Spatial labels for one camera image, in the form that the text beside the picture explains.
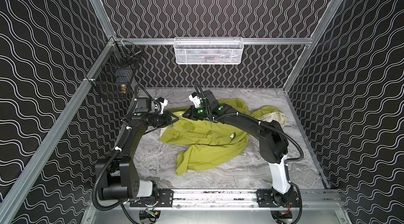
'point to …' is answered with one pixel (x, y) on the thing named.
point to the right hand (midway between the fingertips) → (182, 116)
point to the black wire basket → (115, 74)
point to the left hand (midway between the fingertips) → (181, 119)
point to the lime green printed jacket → (201, 139)
